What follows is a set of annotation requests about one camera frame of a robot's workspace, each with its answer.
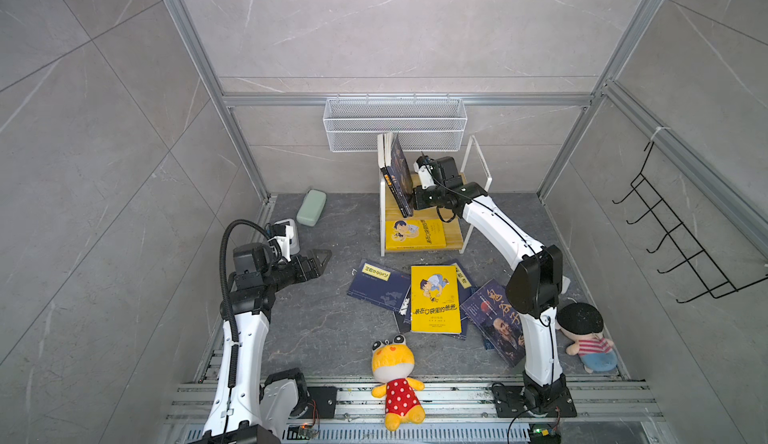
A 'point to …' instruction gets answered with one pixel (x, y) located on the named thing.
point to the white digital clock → (294, 243)
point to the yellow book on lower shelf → (415, 234)
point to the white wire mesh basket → (424, 123)
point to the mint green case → (311, 207)
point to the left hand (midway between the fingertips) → (316, 251)
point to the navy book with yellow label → (380, 285)
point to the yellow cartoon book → (434, 299)
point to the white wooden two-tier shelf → (456, 232)
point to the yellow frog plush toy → (392, 362)
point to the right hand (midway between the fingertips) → (412, 192)
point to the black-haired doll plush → (583, 324)
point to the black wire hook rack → (697, 268)
